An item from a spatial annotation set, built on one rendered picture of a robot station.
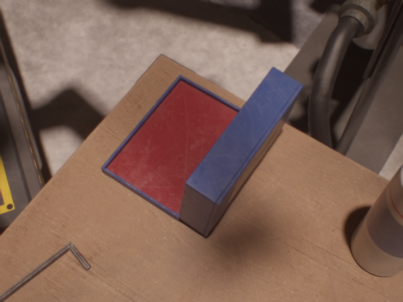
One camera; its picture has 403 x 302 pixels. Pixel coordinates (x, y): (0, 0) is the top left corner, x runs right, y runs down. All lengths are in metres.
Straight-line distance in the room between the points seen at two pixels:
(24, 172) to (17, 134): 0.07
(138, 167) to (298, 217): 0.19
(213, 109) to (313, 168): 0.14
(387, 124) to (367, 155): 0.10
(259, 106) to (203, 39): 0.82
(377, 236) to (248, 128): 0.16
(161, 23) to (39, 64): 0.31
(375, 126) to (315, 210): 0.65
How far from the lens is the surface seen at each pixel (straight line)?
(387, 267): 0.60
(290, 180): 0.65
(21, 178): 0.85
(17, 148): 0.88
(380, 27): 1.04
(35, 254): 0.64
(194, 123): 0.67
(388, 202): 0.51
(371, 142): 1.25
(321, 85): 0.80
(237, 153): 0.52
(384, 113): 1.29
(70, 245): 0.62
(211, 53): 1.34
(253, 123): 0.54
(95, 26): 1.41
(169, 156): 0.65
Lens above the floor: 1.05
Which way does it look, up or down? 62 degrees down
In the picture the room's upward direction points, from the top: straight up
